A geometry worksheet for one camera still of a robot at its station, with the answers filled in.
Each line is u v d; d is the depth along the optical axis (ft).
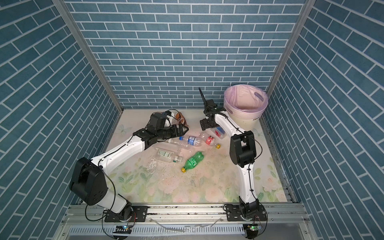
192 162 2.84
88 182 1.40
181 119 3.55
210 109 2.57
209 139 3.16
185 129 2.60
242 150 1.86
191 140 3.16
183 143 3.34
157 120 2.08
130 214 2.29
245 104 3.40
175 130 2.41
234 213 2.42
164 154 2.92
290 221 2.47
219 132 3.45
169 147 3.15
